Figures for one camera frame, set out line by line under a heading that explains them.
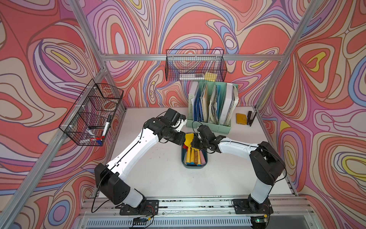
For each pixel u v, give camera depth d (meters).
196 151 0.89
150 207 0.72
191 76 0.82
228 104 0.91
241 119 1.11
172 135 0.62
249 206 0.67
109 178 0.39
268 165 0.47
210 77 0.82
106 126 0.69
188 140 0.89
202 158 0.86
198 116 1.01
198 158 0.86
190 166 0.83
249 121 1.08
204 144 0.71
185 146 0.91
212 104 0.93
